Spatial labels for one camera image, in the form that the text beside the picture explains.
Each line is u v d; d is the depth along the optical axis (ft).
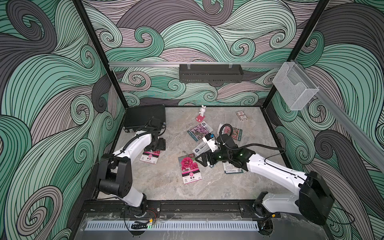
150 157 3.03
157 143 2.49
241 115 3.73
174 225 2.29
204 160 2.25
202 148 3.13
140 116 3.98
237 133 3.40
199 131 3.43
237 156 1.98
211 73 3.12
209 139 2.33
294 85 2.54
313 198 1.31
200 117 3.71
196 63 3.10
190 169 2.87
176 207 2.44
